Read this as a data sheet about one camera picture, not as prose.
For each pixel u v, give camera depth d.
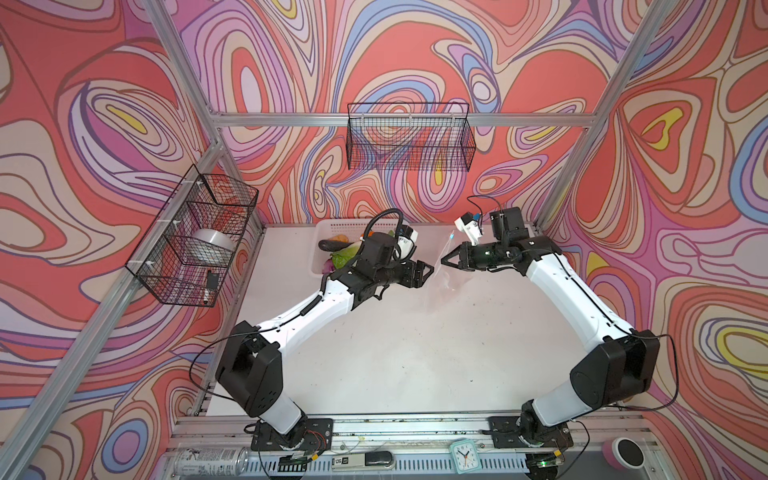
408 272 0.70
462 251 0.69
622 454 0.66
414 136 0.96
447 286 0.93
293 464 0.72
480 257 0.69
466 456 0.69
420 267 0.70
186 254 0.73
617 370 0.42
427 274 0.74
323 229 1.08
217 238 0.74
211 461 0.66
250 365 0.43
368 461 0.66
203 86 0.82
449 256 0.76
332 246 1.02
